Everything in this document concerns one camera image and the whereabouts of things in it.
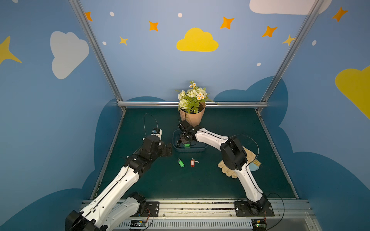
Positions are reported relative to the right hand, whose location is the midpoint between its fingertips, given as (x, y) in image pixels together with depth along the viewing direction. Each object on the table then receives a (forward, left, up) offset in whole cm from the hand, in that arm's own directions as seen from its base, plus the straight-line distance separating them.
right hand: (186, 136), depth 102 cm
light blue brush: (-18, -45, -3) cm, 49 cm away
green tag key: (-20, +2, -1) cm, 20 cm away
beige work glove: (-13, -43, -1) cm, 45 cm away
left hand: (-16, +11, +17) cm, 26 cm away
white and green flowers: (+10, -2, +26) cm, 28 cm away
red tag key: (-19, -6, -3) cm, 20 cm away
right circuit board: (-49, -41, -5) cm, 64 cm away
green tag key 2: (-9, -1, +4) cm, 10 cm away
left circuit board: (-53, +21, -3) cm, 57 cm away
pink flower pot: (+9, -6, +8) cm, 14 cm away
